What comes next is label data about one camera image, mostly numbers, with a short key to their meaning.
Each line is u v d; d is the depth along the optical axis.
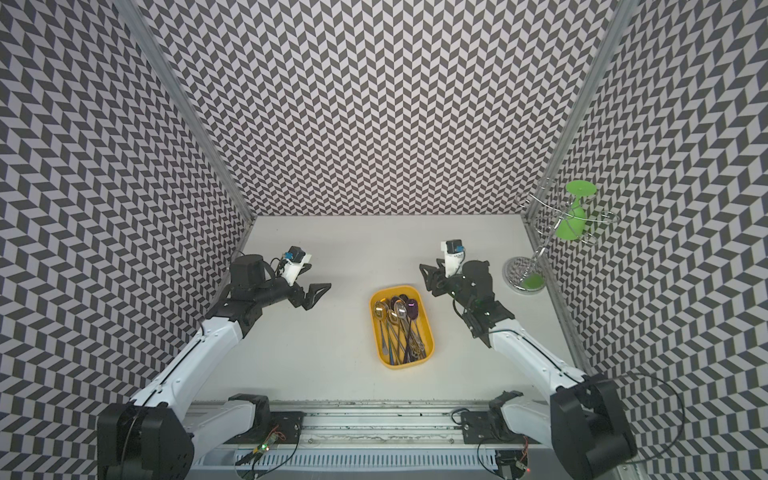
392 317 0.91
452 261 0.71
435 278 0.70
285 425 0.73
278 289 0.69
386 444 0.73
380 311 0.92
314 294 0.71
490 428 0.74
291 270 0.69
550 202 1.07
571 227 0.75
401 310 0.92
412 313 0.92
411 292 0.94
